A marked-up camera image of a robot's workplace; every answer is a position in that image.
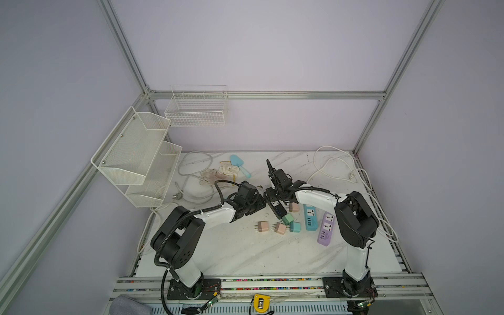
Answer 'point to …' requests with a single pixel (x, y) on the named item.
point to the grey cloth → (123, 305)
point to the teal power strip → (310, 215)
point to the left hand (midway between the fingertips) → (263, 203)
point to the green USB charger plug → (287, 218)
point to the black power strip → (277, 207)
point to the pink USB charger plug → (279, 228)
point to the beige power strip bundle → (226, 172)
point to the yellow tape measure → (261, 302)
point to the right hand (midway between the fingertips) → (270, 191)
